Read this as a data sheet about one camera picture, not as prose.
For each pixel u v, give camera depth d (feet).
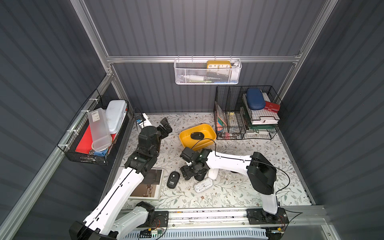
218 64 2.86
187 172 2.47
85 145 2.20
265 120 3.07
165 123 2.07
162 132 2.08
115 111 2.59
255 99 3.15
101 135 2.15
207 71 2.95
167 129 2.14
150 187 2.64
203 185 2.70
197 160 2.07
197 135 3.44
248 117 3.18
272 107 3.07
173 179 2.77
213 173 2.84
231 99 3.77
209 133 3.53
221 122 3.45
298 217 2.33
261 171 1.72
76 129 2.09
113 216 1.35
